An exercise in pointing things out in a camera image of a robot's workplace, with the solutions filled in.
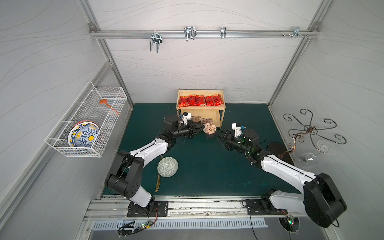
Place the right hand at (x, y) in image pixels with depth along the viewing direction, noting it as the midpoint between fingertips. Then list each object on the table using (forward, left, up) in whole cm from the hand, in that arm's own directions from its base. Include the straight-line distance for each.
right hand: (215, 135), depth 79 cm
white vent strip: (-39, +36, -19) cm, 57 cm away
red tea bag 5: (+25, -2, +3) cm, 25 cm away
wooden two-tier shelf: (+33, -3, -19) cm, 39 cm away
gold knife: (-19, +31, -20) cm, 42 cm away
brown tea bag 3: (+2, +3, +2) cm, 4 cm away
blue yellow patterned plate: (-11, +57, +15) cm, 60 cm away
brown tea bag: (+24, +3, -18) cm, 30 cm away
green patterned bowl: (-12, +27, -18) cm, 34 cm away
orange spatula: (+11, +60, +13) cm, 62 cm away
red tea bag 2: (+24, +14, +2) cm, 28 cm away
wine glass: (-13, -42, +1) cm, 44 cm away
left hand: (+2, +5, +4) cm, 7 cm away
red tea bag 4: (+23, +3, +3) cm, 23 cm away
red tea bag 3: (+24, +9, +3) cm, 26 cm away
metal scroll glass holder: (+4, -43, +10) cm, 44 cm away
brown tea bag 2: (+25, +12, -17) cm, 33 cm away
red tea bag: (+21, +19, +4) cm, 29 cm away
